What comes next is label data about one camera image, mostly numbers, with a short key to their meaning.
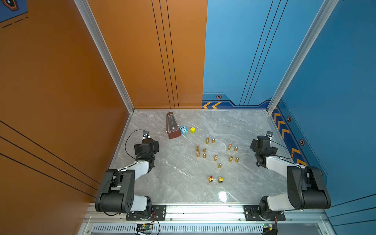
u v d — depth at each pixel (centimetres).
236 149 96
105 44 84
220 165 87
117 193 43
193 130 105
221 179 81
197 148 94
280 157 63
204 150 95
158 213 74
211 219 77
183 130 105
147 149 70
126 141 105
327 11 71
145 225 71
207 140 97
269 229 69
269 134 79
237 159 90
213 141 99
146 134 79
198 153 92
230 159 89
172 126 96
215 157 89
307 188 44
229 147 96
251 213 72
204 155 92
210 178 81
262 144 72
